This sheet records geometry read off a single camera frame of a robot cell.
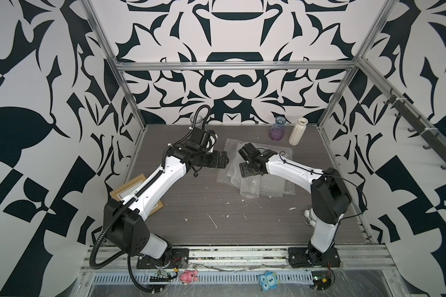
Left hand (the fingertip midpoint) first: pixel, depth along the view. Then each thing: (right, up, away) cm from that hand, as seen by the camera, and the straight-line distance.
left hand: (217, 156), depth 81 cm
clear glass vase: (-11, +17, +19) cm, 27 cm away
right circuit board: (+40, -47, -10) cm, 63 cm away
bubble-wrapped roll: (+15, -14, +5) cm, 21 cm away
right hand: (+15, -6, +12) cm, 20 cm away
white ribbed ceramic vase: (+43, +12, +21) cm, 50 cm away
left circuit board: (-22, -47, -8) cm, 53 cm away
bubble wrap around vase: (+3, -11, +16) cm, 20 cm away
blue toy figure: (+19, -45, -12) cm, 50 cm away
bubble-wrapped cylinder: (+26, -15, +13) cm, 33 cm away
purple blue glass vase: (+33, +13, +27) cm, 45 cm away
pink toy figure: (-10, -43, -12) cm, 46 cm away
